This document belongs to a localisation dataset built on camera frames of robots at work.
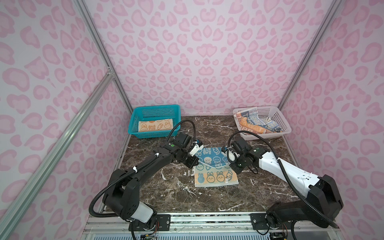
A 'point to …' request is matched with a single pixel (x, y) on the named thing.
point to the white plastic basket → (275, 113)
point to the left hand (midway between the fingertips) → (198, 160)
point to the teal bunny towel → (213, 169)
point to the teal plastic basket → (154, 112)
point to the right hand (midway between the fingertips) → (233, 164)
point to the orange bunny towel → (155, 125)
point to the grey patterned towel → (249, 122)
